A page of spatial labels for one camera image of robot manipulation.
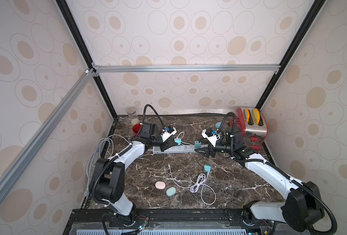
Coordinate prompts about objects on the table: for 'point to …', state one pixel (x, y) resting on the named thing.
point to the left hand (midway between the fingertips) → (177, 140)
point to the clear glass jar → (132, 113)
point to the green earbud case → (170, 191)
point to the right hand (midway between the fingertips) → (202, 142)
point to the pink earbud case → (160, 185)
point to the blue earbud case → (218, 124)
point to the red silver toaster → (253, 123)
